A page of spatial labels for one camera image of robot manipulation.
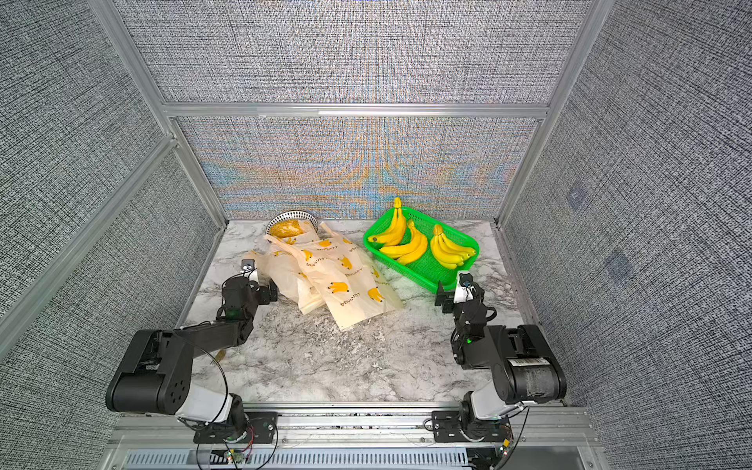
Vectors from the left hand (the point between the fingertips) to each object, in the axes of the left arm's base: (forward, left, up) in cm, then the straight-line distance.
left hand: (261, 275), depth 93 cm
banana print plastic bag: (-6, -28, +6) cm, 30 cm away
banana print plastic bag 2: (-3, -9, +7) cm, 12 cm away
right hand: (-4, -61, +3) cm, 61 cm away
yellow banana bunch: (+19, -45, -3) cm, 48 cm away
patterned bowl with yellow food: (+24, -4, -2) cm, 24 cm away
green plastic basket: (+13, -57, -7) cm, 59 cm away
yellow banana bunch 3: (+8, -61, -2) cm, 62 cm away
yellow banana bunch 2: (+11, -49, -4) cm, 50 cm away
